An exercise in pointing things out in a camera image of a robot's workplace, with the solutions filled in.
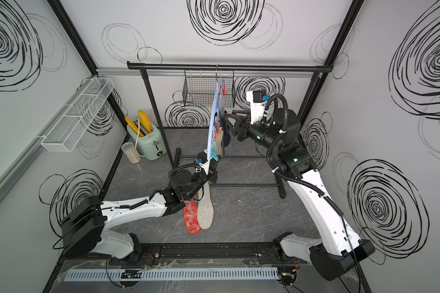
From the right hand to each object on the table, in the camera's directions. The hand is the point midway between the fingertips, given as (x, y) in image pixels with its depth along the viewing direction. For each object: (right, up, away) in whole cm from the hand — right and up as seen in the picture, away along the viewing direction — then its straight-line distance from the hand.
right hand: (229, 114), depth 56 cm
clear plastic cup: (-52, -13, +40) cm, 67 cm away
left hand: (-3, -14, +16) cm, 22 cm away
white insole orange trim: (-10, -41, +30) cm, 52 cm away
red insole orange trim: (-17, -43, +27) cm, 53 cm away
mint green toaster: (-39, -10, +39) cm, 57 cm away
